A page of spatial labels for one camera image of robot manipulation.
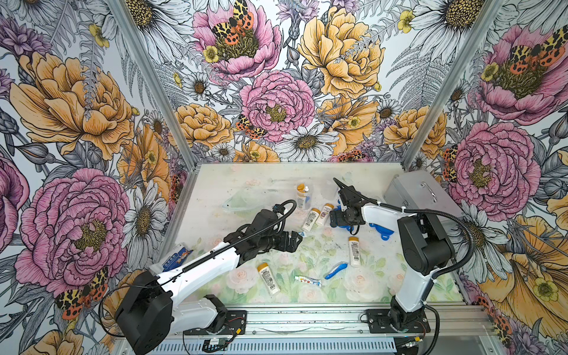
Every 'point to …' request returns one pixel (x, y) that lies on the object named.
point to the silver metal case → (419, 190)
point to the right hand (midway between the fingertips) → (343, 224)
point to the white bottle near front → (268, 279)
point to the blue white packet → (177, 256)
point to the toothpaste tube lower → (310, 280)
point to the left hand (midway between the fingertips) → (288, 242)
